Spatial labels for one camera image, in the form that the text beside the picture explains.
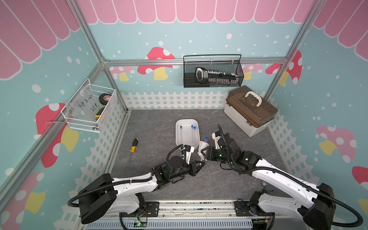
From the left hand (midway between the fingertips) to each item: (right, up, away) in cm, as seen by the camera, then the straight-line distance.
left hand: (204, 166), depth 75 cm
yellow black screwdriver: (-46, +6, +22) cm, 51 cm away
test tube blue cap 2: (-6, +17, +31) cm, 36 cm away
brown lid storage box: (+35, +32, +27) cm, 54 cm away
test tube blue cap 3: (-4, +15, +30) cm, 34 cm away
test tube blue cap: (-14, +16, +31) cm, 38 cm away
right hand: (-1, +8, 0) cm, 8 cm away
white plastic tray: (-9, +16, +32) cm, 37 cm away
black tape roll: (-56, +37, +5) cm, 67 cm away
